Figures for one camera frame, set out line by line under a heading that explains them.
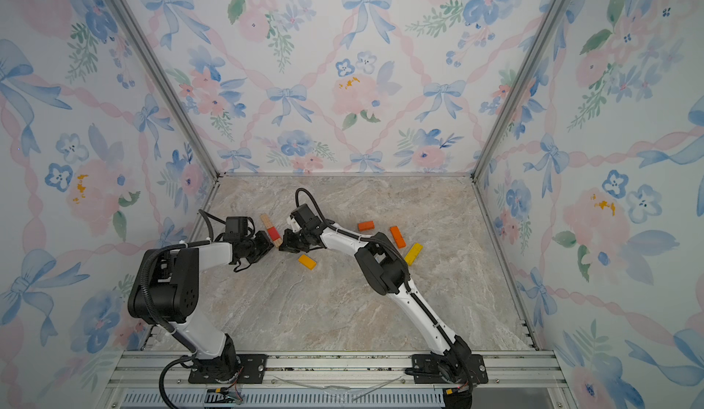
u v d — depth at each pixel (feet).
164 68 2.88
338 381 2.43
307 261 3.11
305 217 2.75
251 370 2.40
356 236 2.25
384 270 2.06
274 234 3.33
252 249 2.76
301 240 2.88
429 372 2.40
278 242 3.20
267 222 3.38
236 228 2.56
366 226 3.40
